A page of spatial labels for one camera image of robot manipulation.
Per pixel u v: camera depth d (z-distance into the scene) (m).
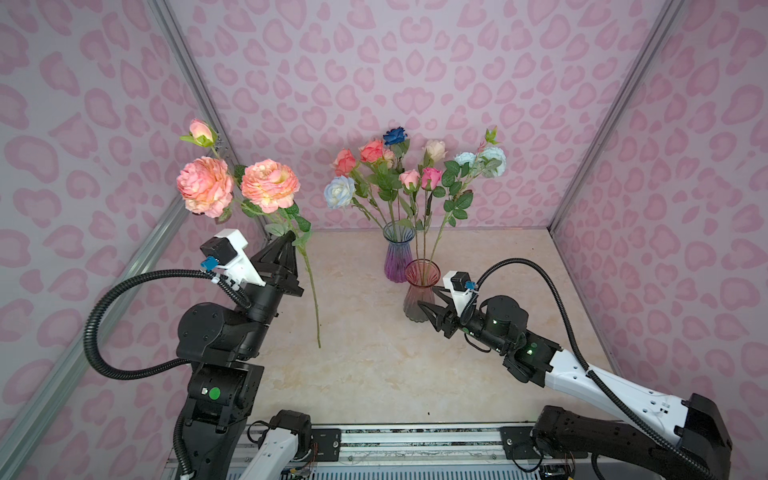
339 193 0.69
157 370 0.37
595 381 0.47
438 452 0.72
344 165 0.78
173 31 0.71
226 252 0.40
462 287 0.58
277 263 0.46
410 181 0.77
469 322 0.60
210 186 0.37
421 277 0.86
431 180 0.74
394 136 0.86
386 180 0.82
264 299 0.45
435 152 0.85
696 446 0.39
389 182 0.82
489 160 0.72
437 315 0.62
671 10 0.69
